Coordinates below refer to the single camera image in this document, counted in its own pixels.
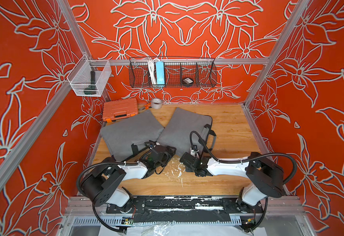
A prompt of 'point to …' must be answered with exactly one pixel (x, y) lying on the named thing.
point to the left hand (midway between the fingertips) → (175, 152)
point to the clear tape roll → (156, 103)
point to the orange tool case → (119, 109)
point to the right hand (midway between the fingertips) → (187, 163)
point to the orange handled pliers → (146, 106)
